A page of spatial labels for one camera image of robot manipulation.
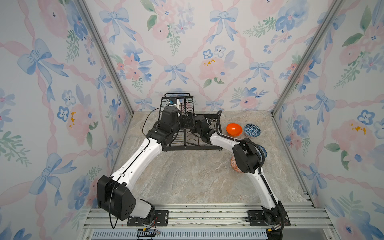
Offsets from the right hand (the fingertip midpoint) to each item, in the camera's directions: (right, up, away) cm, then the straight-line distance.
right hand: (185, 117), depth 100 cm
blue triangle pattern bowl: (+47, -9, +7) cm, 48 cm away
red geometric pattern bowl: (+23, -23, -35) cm, 48 cm away
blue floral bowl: (+49, -21, -7) cm, 54 cm away
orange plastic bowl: (+34, -8, +6) cm, 36 cm away
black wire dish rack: (+2, -14, +3) cm, 15 cm away
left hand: (+3, +1, -23) cm, 23 cm away
